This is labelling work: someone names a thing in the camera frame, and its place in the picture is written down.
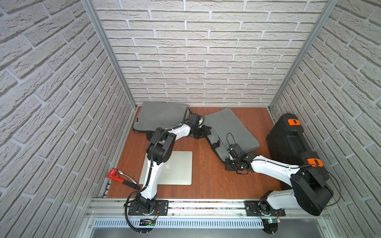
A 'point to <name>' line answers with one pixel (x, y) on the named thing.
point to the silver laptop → (177, 171)
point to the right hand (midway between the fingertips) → (228, 165)
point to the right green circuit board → (273, 220)
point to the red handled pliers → (112, 175)
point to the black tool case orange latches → (286, 142)
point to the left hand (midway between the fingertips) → (211, 133)
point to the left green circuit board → (147, 222)
